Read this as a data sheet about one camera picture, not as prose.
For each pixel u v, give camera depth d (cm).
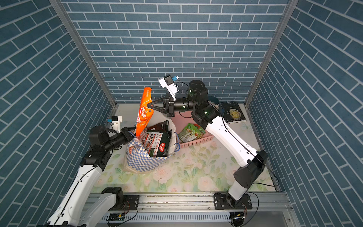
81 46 85
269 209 73
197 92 46
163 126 83
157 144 77
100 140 54
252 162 42
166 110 52
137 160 67
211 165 87
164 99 51
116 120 67
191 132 99
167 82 49
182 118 57
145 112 53
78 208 42
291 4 70
